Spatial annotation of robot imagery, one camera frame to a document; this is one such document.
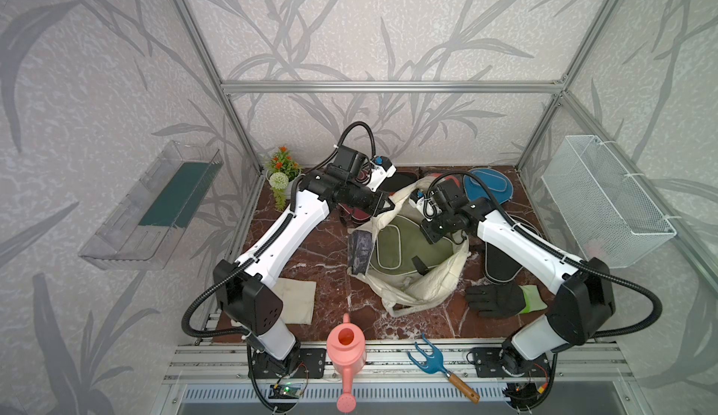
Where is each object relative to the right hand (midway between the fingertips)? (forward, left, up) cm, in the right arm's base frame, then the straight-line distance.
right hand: (421, 225), depth 85 cm
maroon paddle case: (+12, +23, -12) cm, 29 cm away
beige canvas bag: (-21, +9, +2) cm, 23 cm away
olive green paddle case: (-5, +6, -4) cm, 9 cm away
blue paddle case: (+26, -36, -13) cm, 46 cm away
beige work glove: (-17, +38, -14) cm, 44 cm away
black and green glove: (-18, -25, -14) cm, 34 cm away
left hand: (-2, +9, +13) cm, 16 cm away
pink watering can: (-33, +21, -3) cm, 39 cm away
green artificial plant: (+25, +48, -1) cm, 54 cm away
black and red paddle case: (+33, +3, -13) cm, 35 cm away
